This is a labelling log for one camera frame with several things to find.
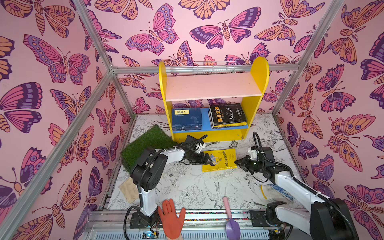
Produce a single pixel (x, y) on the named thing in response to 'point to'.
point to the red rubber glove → (172, 224)
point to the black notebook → (222, 115)
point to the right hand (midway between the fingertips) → (235, 160)
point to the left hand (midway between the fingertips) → (209, 161)
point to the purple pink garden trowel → (232, 228)
